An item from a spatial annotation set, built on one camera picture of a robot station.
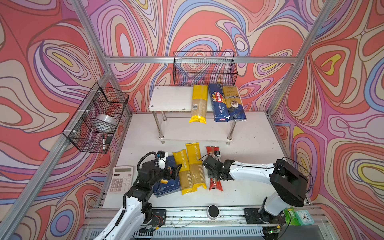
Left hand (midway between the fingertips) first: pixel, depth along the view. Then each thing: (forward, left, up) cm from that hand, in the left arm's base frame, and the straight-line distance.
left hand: (175, 162), depth 80 cm
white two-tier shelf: (+20, +1, +23) cm, 30 cm away
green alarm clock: (-25, -64, -9) cm, 69 cm away
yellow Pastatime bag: (-4, -5, -9) cm, 11 cm away
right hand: (-2, -22, -12) cm, 25 cm away
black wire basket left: (+10, +37, +21) cm, 44 cm away
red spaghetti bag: (-10, -21, -6) cm, 24 cm away
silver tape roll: (+13, +34, +20) cm, 42 cm away
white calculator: (-6, +32, -10) cm, 34 cm away
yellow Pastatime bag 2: (+2, -11, -9) cm, 15 cm away
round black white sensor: (-23, -19, -6) cm, 31 cm away
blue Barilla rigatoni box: (-11, +4, -5) cm, 13 cm away
